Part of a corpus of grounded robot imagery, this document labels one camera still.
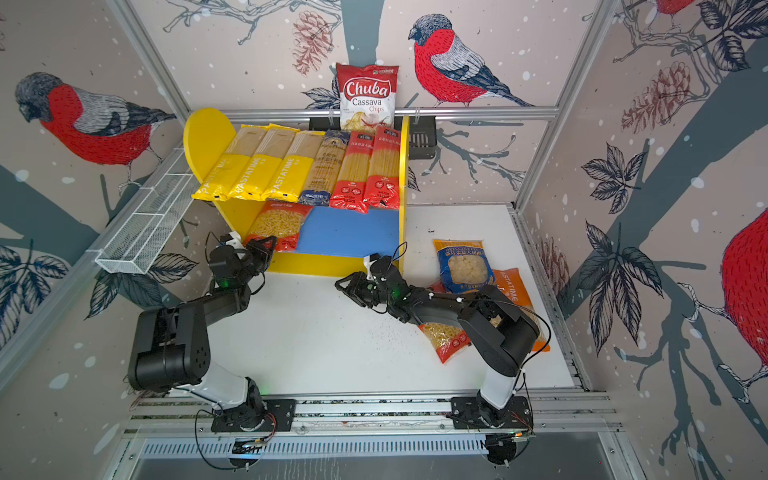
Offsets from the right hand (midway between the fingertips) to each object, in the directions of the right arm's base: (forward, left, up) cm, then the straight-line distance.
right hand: (332, 294), depth 82 cm
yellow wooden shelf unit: (+18, +3, +2) cm, 18 cm away
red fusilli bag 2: (-7, -32, -11) cm, 35 cm away
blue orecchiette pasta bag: (+17, -40, -9) cm, 45 cm away
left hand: (+15, +19, +7) cm, 26 cm away
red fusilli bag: (+22, +19, +7) cm, 30 cm away
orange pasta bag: (+12, -54, -10) cm, 56 cm away
